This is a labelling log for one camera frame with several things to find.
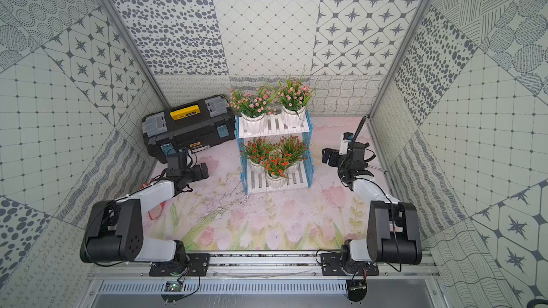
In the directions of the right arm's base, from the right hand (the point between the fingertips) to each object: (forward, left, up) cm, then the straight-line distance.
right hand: (334, 153), depth 92 cm
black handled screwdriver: (-1, -22, -11) cm, 25 cm away
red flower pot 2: (-1, +20, +5) cm, 21 cm away
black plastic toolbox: (+9, +63, +7) cm, 64 cm away
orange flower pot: (-11, +25, +5) cm, 28 cm away
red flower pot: (-4, +34, +6) cm, 34 cm away
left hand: (-5, +59, -4) cm, 59 cm away
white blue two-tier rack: (-5, +15, -9) cm, 18 cm away
